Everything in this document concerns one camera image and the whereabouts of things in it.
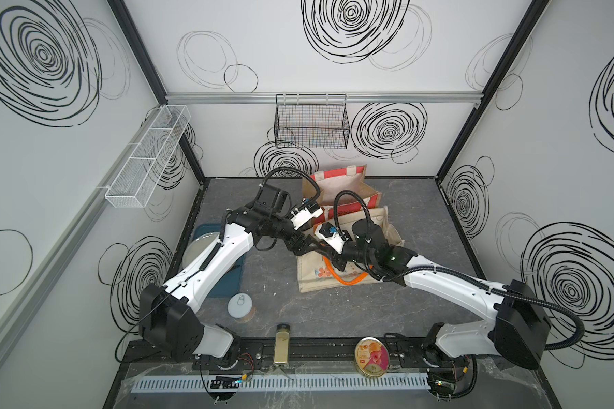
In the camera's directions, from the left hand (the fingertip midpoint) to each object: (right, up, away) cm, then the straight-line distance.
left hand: (312, 235), depth 75 cm
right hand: (+2, -3, 0) cm, 4 cm away
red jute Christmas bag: (+11, +14, +21) cm, 28 cm away
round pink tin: (+17, -33, -5) cm, 38 cm away
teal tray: (-29, -20, +14) cm, 38 cm away
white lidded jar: (-23, -23, +3) cm, 32 cm away
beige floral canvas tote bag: (+4, -11, +3) cm, 12 cm away
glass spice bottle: (-9, -31, -3) cm, 32 cm away
